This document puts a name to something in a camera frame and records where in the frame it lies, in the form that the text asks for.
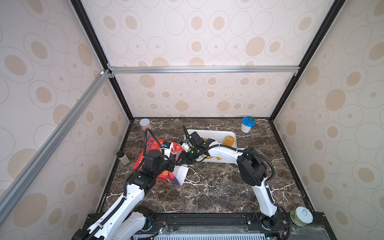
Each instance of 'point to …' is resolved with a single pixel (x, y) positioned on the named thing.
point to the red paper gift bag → (178, 175)
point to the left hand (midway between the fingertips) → (179, 154)
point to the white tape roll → (301, 216)
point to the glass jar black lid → (120, 154)
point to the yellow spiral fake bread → (229, 140)
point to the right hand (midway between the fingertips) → (178, 164)
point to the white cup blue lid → (247, 122)
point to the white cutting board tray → (222, 137)
